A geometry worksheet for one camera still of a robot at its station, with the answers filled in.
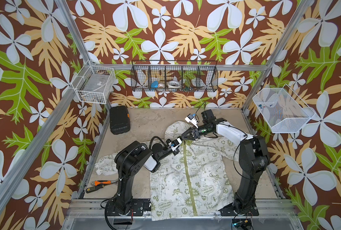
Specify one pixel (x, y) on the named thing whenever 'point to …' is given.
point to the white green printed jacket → (197, 179)
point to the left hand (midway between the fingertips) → (183, 137)
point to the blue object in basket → (154, 84)
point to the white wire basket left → (94, 83)
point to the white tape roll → (174, 84)
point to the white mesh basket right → (285, 111)
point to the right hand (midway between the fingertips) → (183, 136)
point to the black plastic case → (119, 119)
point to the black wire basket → (174, 75)
